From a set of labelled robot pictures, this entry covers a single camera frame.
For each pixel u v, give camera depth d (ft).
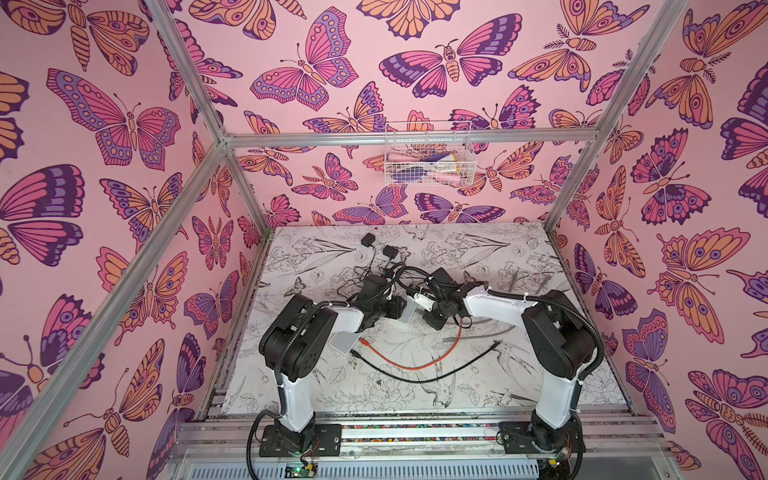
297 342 1.58
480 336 3.02
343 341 2.89
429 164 2.96
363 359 2.86
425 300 2.81
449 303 2.34
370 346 2.95
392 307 2.87
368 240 3.81
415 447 2.39
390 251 3.70
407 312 3.10
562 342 1.62
